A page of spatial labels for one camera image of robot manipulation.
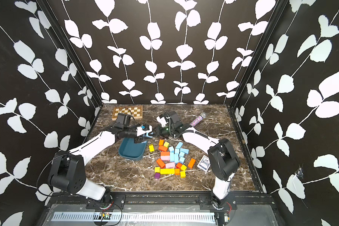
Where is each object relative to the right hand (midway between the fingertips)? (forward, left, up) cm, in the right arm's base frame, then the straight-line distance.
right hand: (148, 133), depth 80 cm
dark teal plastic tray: (-1, +17, -18) cm, 25 cm away
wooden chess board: (+30, +17, -16) cm, 38 cm away
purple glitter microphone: (+23, -33, -16) cm, 43 cm away
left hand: (+4, 0, -3) cm, 5 cm away
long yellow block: (-15, -11, -18) cm, 26 cm away
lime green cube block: (+2, -9, -18) cm, 20 cm away
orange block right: (-10, -26, -19) cm, 34 cm away
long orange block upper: (+5, -5, -18) cm, 20 cm away
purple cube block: (-18, -5, -20) cm, 27 cm away
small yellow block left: (0, +1, -18) cm, 18 cm away
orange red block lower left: (-11, -7, -17) cm, 22 cm away
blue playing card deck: (-10, -34, -18) cm, 40 cm away
